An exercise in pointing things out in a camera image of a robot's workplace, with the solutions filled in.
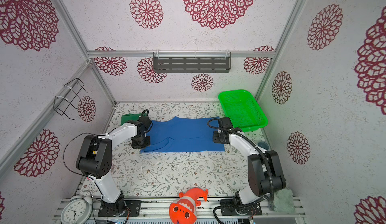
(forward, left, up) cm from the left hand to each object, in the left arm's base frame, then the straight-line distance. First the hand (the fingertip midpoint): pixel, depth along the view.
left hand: (143, 149), depth 93 cm
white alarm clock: (-33, +23, +2) cm, 40 cm away
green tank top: (+27, +12, 0) cm, 29 cm away
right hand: (+5, -46, +6) cm, 47 cm away
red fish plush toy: (-34, -26, +7) cm, 43 cm away
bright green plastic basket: (+33, -71, -3) cm, 78 cm away
